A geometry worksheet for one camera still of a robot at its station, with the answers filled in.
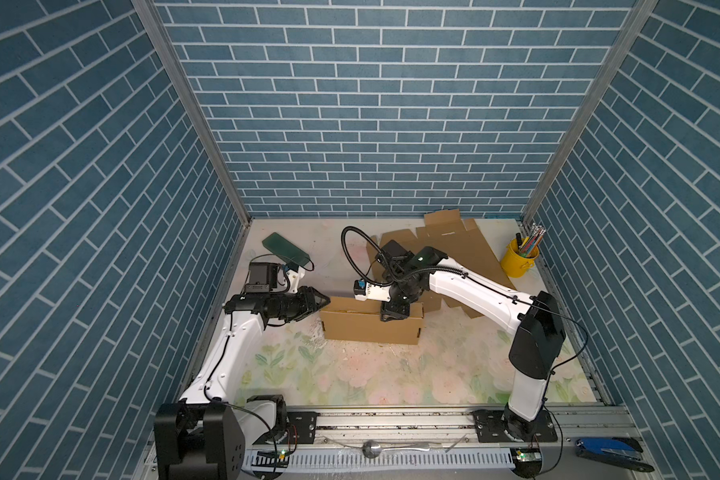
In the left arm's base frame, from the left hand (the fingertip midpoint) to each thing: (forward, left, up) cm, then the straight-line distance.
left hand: (324, 301), depth 79 cm
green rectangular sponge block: (+31, +19, -17) cm, 40 cm away
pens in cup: (+22, -65, -2) cm, 68 cm away
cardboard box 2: (+36, -49, -18) cm, 63 cm away
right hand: (0, -15, -2) cm, 15 cm away
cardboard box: (-4, -5, -1) cm, 7 cm away
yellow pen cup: (+18, -62, -9) cm, 65 cm away
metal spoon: (-32, -13, -14) cm, 37 cm away
